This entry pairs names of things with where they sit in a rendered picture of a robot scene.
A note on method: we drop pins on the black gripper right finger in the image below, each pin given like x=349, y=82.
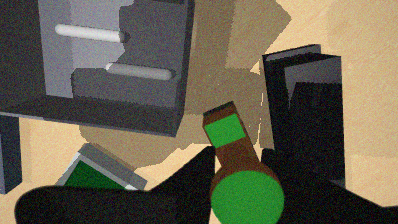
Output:
x=311, y=199

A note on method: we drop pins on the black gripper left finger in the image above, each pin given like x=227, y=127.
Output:
x=183, y=198

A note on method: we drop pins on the blue stamp ink pad tin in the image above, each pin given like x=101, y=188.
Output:
x=10, y=154

